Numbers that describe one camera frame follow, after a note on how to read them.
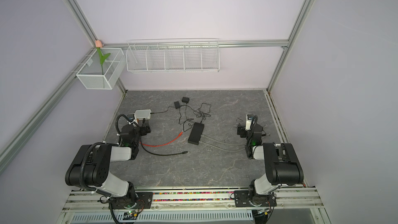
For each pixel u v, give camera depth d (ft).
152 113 3.54
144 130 2.82
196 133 3.17
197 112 3.48
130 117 2.63
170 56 3.31
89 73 2.64
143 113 3.35
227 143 3.07
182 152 2.93
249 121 2.70
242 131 2.80
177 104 3.65
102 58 2.99
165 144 3.04
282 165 1.50
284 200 2.43
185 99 3.81
